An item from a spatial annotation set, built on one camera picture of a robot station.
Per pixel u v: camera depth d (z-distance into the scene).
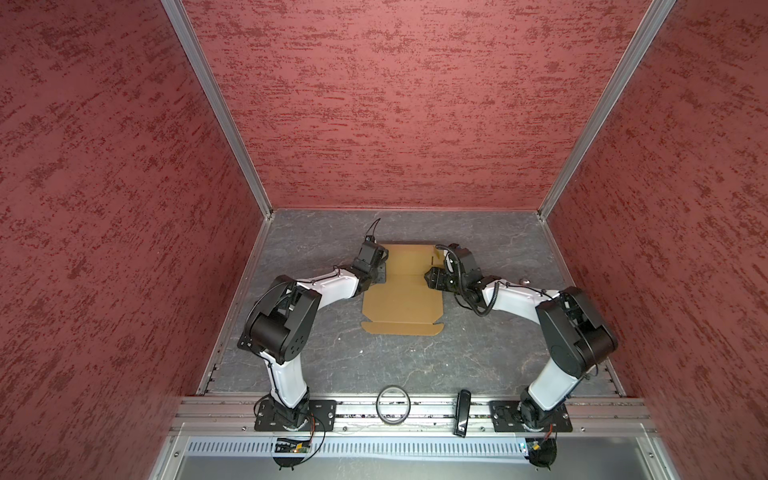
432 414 0.76
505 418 0.74
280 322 0.49
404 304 0.94
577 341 0.47
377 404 0.75
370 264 0.76
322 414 0.74
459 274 0.74
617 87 0.84
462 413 0.72
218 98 0.87
